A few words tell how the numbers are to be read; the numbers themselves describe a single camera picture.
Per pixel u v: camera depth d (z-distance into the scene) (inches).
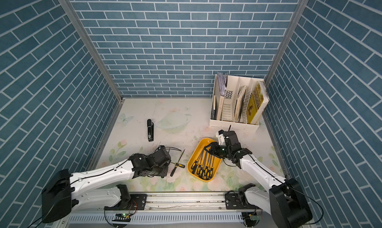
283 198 16.1
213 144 29.8
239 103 37.3
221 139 31.0
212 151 29.0
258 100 35.7
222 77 36.1
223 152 28.2
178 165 33.6
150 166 23.5
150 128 39.0
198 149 35.2
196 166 33.6
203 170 32.5
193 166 33.3
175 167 33.3
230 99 44.5
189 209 29.0
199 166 33.8
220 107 34.1
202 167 33.3
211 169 33.2
